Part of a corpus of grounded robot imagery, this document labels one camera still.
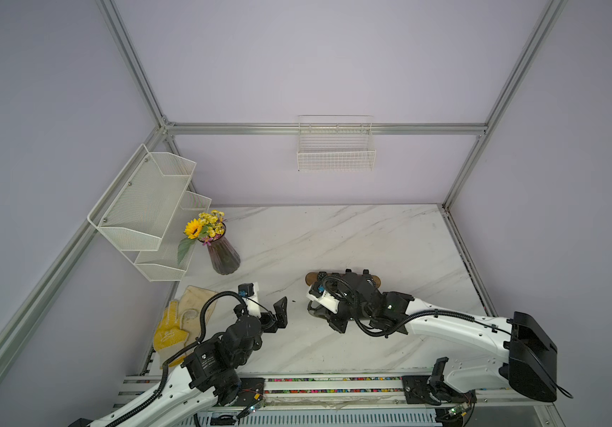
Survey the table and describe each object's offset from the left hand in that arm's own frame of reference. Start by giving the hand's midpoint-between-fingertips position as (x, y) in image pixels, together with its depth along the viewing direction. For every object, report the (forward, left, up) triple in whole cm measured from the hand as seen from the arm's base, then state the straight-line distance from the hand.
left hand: (272, 303), depth 76 cm
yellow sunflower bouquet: (+20, +21, +11) cm, 31 cm away
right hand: (-2, -14, -2) cm, 15 cm away
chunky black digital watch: (+15, -31, -8) cm, 35 cm away
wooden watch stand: (+12, -12, -6) cm, 18 cm away
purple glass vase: (+19, +20, -5) cm, 28 cm away
